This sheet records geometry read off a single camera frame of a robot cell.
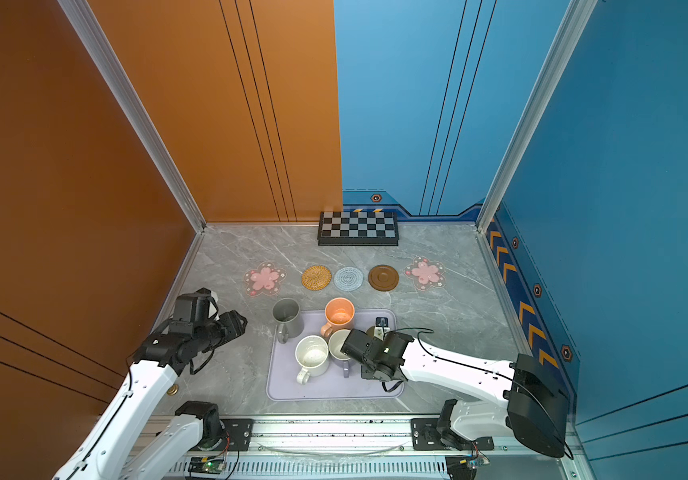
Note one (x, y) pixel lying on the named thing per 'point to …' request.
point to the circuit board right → (465, 467)
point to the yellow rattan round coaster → (316, 278)
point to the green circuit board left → (206, 465)
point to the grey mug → (287, 313)
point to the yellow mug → (371, 331)
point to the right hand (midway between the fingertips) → (370, 371)
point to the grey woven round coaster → (348, 279)
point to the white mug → (311, 352)
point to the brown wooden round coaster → (383, 278)
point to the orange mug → (339, 313)
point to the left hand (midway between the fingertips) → (240, 320)
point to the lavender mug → (335, 343)
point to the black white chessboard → (358, 228)
